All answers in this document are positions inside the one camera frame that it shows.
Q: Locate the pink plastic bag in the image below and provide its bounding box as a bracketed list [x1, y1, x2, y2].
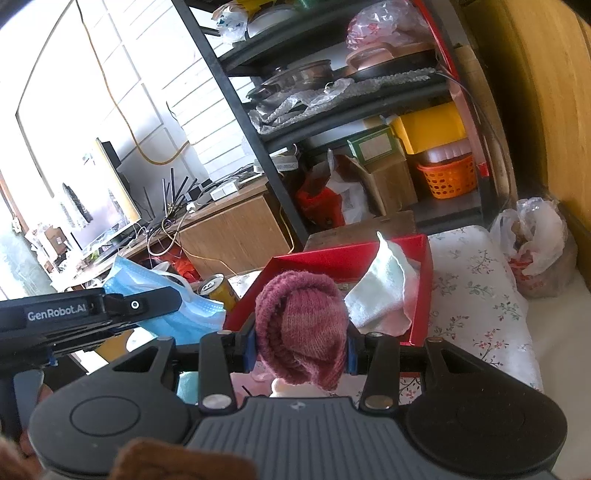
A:
[346, 0, 434, 51]

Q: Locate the yellow storage box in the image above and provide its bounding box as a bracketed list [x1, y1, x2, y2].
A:
[390, 102, 467, 155]

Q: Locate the orange plastic basket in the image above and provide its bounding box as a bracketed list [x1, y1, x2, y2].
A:
[418, 154, 477, 200]

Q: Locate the bubble wrap sheet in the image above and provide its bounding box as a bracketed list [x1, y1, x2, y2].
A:
[247, 67, 436, 135]

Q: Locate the flat screen television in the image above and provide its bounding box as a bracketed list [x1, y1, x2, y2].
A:
[31, 135, 140, 251]

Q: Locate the wooden tv cabinet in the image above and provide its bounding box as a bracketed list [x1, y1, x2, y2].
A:
[68, 176, 297, 287]

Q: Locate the brown cardboard box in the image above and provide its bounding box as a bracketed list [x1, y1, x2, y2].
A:
[335, 152, 418, 216]

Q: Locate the blue face mask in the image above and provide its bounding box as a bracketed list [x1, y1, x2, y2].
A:
[103, 257, 225, 345]

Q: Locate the white folded towel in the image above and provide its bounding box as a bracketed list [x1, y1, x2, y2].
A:
[345, 232, 421, 337]

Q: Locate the red cardboard box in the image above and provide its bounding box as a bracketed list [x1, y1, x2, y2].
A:
[223, 234, 434, 346]

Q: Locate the white plastic bag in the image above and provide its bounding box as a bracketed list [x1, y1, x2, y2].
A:
[490, 197, 578, 299]

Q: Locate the green white carton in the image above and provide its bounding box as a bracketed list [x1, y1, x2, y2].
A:
[346, 126, 403, 165]

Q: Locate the yellow hanging cable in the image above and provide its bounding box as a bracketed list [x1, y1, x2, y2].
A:
[73, 0, 191, 167]

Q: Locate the steel pot with lid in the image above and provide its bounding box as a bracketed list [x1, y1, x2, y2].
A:
[246, 59, 334, 102]

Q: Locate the black metal shelving unit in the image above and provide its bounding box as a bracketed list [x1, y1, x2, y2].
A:
[173, 1, 499, 245]

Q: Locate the copper lidded pot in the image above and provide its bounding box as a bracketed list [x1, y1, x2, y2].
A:
[342, 42, 437, 82]

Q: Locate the yellow blue drink can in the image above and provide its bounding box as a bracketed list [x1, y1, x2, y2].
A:
[197, 274, 239, 312]

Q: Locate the black wifi router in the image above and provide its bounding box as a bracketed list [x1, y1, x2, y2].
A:
[141, 167, 198, 222]

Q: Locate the red plastic bag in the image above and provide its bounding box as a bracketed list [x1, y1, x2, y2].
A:
[295, 179, 346, 230]

